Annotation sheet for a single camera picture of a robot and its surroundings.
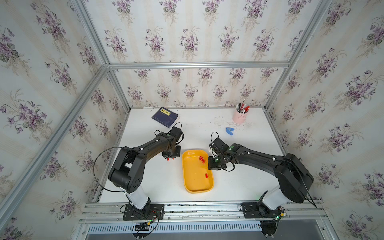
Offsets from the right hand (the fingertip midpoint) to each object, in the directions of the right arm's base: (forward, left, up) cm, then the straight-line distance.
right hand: (209, 168), depth 84 cm
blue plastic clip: (+29, -16, -3) cm, 33 cm away
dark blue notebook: (+40, +31, -2) cm, 51 cm away
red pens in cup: (+44, -26, +5) cm, 51 cm away
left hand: (+8, +20, -2) cm, 22 cm away
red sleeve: (+7, +25, -3) cm, 26 cm away
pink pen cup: (+37, -23, +2) cm, 43 cm away
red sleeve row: (+6, +22, -2) cm, 23 cm away
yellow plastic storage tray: (-3, +6, -6) cm, 10 cm away
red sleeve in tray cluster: (+7, +4, -3) cm, 9 cm away
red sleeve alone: (-3, +1, -4) cm, 5 cm away
